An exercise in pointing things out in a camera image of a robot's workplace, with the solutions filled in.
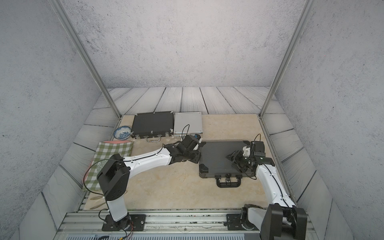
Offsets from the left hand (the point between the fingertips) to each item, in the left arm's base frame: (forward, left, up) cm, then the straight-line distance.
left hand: (202, 156), depth 85 cm
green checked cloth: (+11, +64, -10) cm, 66 cm away
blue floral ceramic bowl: (+26, +56, -8) cm, 62 cm away
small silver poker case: (+5, +8, +22) cm, 24 cm away
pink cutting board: (+19, +58, -10) cm, 62 cm away
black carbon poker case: (+30, +35, -6) cm, 46 cm away
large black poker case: (-4, -6, 0) cm, 8 cm away
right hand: (-3, -15, +2) cm, 15 cm away
